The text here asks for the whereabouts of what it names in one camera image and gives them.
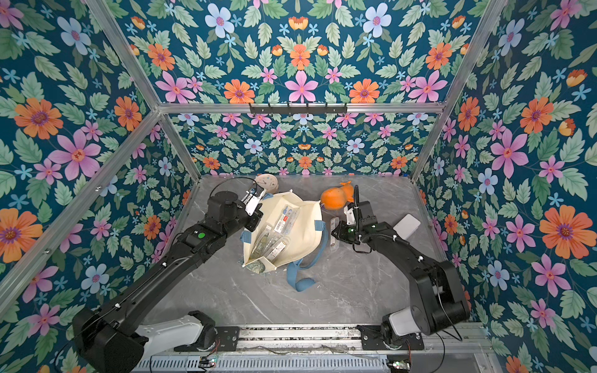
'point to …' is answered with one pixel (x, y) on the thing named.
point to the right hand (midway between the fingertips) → (339, 228)
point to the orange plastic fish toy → (336, 198)
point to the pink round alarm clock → (267, 182)
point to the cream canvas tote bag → (305, 242)
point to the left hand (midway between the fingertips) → (261, 201)
